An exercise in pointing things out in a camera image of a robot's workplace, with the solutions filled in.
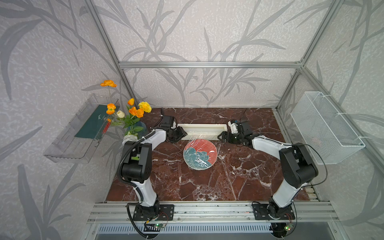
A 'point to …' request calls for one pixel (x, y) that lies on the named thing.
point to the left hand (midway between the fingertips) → (185, 134)
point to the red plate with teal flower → (200, 154)
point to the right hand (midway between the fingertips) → (222, 136)
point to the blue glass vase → (138, 128)
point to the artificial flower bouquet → (137, 110)
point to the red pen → (106, 127)
